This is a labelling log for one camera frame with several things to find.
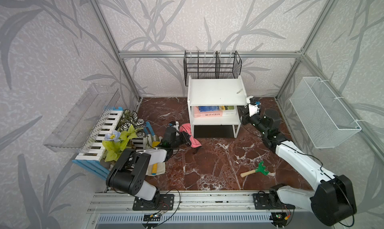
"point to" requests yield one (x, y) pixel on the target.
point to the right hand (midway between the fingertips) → (239, 104)
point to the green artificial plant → (115, 142)
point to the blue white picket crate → (89, 158)
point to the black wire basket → (211, 64)
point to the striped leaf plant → (130, 118)
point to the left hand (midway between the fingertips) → (189, 133)
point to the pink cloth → (186, 128)
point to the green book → (231, 107)
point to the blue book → (206, 108)
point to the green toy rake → (260, 168)
